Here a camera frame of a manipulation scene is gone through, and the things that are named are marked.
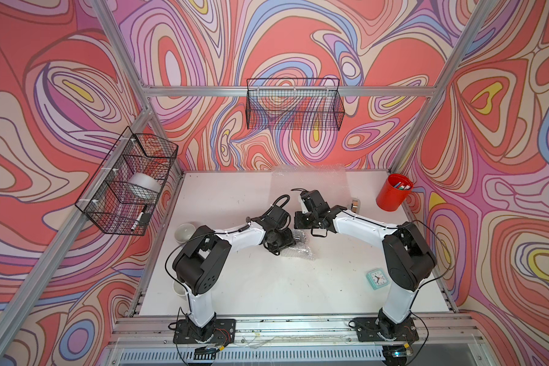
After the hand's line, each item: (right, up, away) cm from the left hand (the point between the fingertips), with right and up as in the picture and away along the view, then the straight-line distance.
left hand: (296, 246), depth 90 cm
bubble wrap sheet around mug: (+1, +1, -7) cm, 7 cm away
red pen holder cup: (+44, +22, +9) cm, 50 cm away
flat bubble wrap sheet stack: (+19, +29, +26) cm, 43 cm away
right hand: (0, +8, +2) cm, 8 cm away
